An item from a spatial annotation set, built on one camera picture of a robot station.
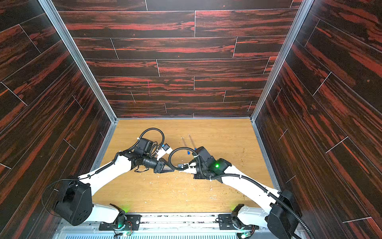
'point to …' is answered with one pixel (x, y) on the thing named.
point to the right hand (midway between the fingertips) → (195, 162)
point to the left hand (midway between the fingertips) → (173, 170)
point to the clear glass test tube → (190, 143)
